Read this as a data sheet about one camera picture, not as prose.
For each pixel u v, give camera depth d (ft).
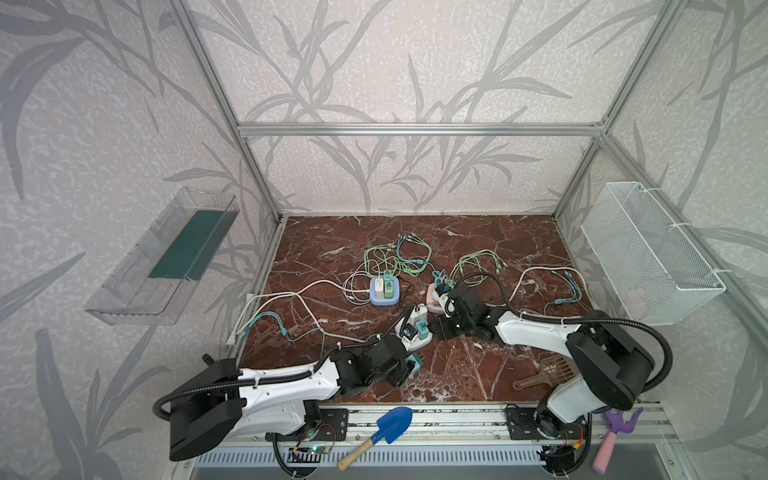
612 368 1.45
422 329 2.71
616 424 2.42
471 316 2.27
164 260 2.19
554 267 3.46
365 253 3.57
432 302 3.00
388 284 2.98
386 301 3.07
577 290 3.25
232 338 3.01
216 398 1.52
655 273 2.06
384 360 1.98
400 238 3.70
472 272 3.44
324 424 2.37
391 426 2.42
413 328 2.33
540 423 2.15
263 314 3.02
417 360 2.69
